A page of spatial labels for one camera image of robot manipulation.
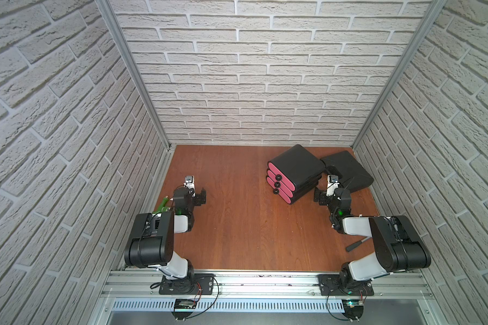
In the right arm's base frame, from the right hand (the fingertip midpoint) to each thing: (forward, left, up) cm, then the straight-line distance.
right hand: (328, 187), depth 94 cm
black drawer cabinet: (+3, +14, +11) cm, 18 cm away
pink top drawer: (+1, +24, +9) cm, 26 cm away
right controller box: (-47, +4, -7) cm, 47 cm away
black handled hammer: (-25, -5, -7) cm, 27 cm away
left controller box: (-41, +64, -6) cm, 76 cm away
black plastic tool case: (+9, -17, -3) cm, 19 cm away
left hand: (+5, +64, +2) cm, 65 cm away
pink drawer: (+1, +24, +4) cm, 24 cm away
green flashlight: (-4, +79, -3) cm, 79 cm away
